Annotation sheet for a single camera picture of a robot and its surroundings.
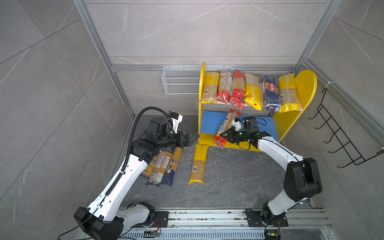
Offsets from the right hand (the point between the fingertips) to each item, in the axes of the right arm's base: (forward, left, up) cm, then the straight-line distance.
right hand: (220, 134), depth 86 cm
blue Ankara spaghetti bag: (-15, +44, -14) cm, 48 cm away
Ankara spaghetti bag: (-11, +29, -14) cm, 34 cm away
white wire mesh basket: (+38, +25, +13) cm, 47 cm away
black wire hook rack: (-12, -52, +13) cm, 55 cm away
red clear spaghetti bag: (+6, -4, +3) cm, 8 cm away
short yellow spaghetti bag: (-18, +14, -15) cm, 27 cm away
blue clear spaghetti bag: (-19, +38, -14) cm, 45 cm away
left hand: (-11, +16, +16) cm, 26 cm away
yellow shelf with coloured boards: (+16, +3, -2) cm, 17 cm away
